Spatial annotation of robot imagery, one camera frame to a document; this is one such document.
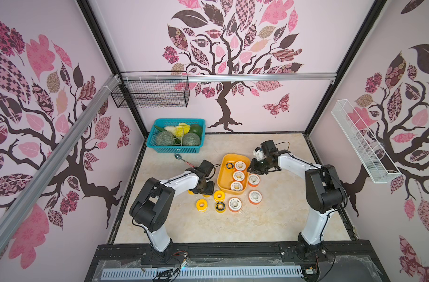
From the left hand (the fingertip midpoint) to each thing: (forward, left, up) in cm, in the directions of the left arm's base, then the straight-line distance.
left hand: (206, 193), depth 92 cm
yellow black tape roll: (+16, -13, +2) cm, 21 cm away
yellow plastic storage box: (+11, -15, +2) cm, 19 cm away
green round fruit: (+41, +7, +10) cm, 42 cm away
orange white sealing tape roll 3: (+3, -17, +2) cm, 17 cm away
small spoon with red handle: (+24, +18, +1) cm, 30 cm away
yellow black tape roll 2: (-2, 0, +1) cm, 3 cm away
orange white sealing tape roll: (+16, -20, +2) cm, 25 cm away
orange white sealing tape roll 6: (-3, -26, +1) cm, 26 cm away
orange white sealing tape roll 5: (-7, -15, +1) cm, 16 cm away
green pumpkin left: (+30, +25, +12) cm, 41 cm away
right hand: (+10, -24, +6) cm, 27 cm away
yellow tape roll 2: (-9, 0, +1) cm, 9 cm away
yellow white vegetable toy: (+39, +18, +9) cm, 44 cm away
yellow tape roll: (-1, -7, +2) cm, 8 cm away
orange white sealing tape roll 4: (+7, -27, +2) cm, 28 cm away
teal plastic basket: (+36, +36, +9) cm, 51 cm away
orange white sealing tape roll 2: (+10, -18, +1) cm, 21 cm away
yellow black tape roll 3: (-8, -8, +1) cm, 11 cm away
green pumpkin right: (+30, +10, +11) cm, 33 cm away
